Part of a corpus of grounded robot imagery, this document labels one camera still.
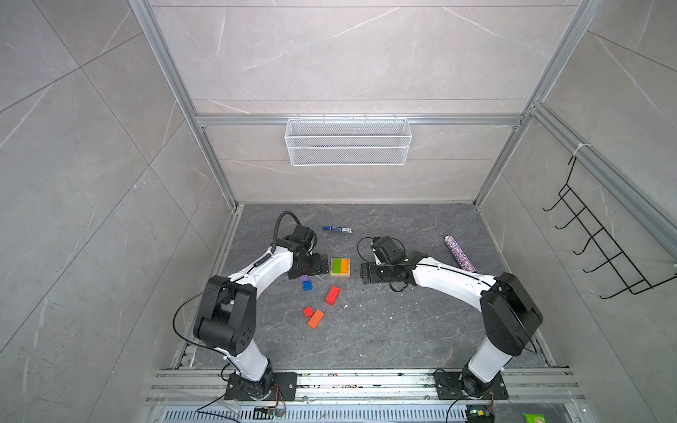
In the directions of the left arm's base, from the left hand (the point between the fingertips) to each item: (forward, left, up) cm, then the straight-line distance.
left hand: (317, 264), depth 91 cm
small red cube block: (-14, +3, -7) cm, 16 cm away
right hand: (-3, -19, -1) cm, 19 cm away
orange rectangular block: (-17, 0, -6) cm, 18 cm away
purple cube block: (-7, +4, +3) cm, 9 cm away
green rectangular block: (+2, -7, -5) cm, 9 cm away
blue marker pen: (+21, -5, -7) cm, 23 cm away
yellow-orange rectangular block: (+2, -10, -6) cm, 12 cm away
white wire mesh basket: (+41, -13, +22) cm, 49 cm away
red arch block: (-9, -5, -6) cm, 12 cm away
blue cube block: (-4, +4, -9) cm, 11 cm away
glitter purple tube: (+4, -54, -3) cm, 54 cm away
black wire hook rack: (-23, -74, +27) cm, 82 cm away
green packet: (-46, -58, -5) cm, 74 cm away
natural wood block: (-1, -8, -6) cm, 10 cm away
